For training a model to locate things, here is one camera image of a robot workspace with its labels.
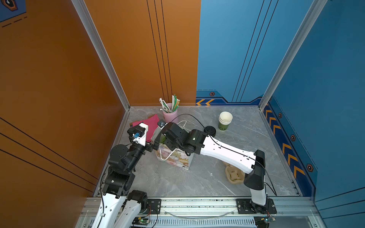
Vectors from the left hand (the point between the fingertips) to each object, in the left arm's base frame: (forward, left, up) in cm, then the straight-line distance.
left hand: (151, 125), depth 63 cm
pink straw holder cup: (+28, -4, -27) cm, 39 cm away
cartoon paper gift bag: (-5, -9, -22) cm, 24 cm away
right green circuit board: (-31, -56, -35) cm, 73 cm away
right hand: (+2, -6, -12) cm, 13 cm away
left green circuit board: (-32, +8, -37) cm, 50 cm away
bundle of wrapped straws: (+32, -8, -17) cm, 37 cm away
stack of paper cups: (+26, -43, -25) cm, 56 cm away
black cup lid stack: (+20, -33, -31) cm, 49 cm away
